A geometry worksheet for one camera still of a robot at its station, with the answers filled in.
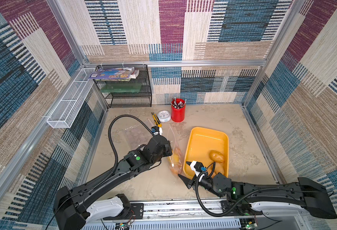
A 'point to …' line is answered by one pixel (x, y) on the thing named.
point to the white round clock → (163, 116)
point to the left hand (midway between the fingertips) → (172, 144)
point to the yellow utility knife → (156, 120)
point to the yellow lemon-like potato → (176, 157)
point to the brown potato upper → (219, 167)
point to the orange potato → (176, 168)
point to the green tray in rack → (120, 87)
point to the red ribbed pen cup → (178, 110)
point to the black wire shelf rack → (135, 93)
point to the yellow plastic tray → (200, 142)
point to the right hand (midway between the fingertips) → (184, 169)
